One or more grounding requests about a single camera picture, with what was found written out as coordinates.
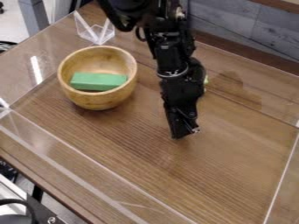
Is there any grey pillar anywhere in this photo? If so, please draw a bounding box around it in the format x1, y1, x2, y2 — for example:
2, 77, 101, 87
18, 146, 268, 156
17, 0, 49, 36

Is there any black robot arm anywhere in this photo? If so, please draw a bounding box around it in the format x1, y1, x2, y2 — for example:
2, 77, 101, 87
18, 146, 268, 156
97, 0, 205, 139

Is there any black metal table leg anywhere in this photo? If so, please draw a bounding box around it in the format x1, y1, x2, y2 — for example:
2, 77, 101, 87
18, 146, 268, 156
32, 185, 42, 202

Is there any green stick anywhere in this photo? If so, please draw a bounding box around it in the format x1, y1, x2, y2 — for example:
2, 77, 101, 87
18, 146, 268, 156
69, 72, 126, 92

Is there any red felt strawberry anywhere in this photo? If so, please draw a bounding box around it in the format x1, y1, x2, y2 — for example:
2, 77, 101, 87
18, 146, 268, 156
203, 76, 209, 85

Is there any light wooden bowl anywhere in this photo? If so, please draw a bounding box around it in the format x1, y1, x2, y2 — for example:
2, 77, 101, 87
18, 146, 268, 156
57, 45, 137, 110

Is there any black cable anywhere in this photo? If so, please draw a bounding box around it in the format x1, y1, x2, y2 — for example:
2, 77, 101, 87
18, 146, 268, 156
0, 198, 38, 224

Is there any clear acrylic enclosure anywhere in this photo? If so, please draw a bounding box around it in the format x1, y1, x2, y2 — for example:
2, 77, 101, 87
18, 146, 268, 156
0, 17, 299, 224

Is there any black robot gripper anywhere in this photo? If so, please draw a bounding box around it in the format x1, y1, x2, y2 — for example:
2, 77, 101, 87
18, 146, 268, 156
157, 71, 207, 140

